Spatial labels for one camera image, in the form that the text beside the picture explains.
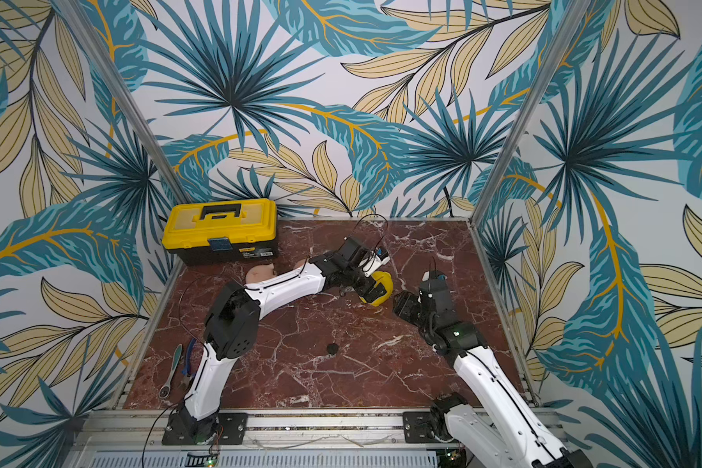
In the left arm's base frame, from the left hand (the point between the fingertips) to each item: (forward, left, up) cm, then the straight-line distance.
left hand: (375, 284), depth 90 cm
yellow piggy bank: (+2, -3, 0) cm, 3 cm away
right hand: (-9, -6, +7) cm, 13 cm away
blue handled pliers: (-26, +52, -9) cm, 59 cm away
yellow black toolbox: (+15, +54, +6) cm, 56 cm away
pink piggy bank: (+4, +37, -1) cm, 37 cm away
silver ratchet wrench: (-29, +57, -8) cm, 65 cm away
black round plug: (-17, +13, -10) cm, 23 cm away
